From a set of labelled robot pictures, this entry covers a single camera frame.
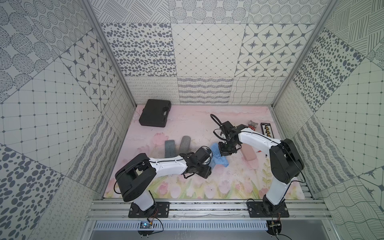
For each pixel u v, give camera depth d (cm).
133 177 46
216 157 87
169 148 93
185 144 95
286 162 48
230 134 69
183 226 70
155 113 112
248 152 92
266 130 104
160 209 74
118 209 75
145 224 72
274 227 72
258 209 74
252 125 106
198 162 68
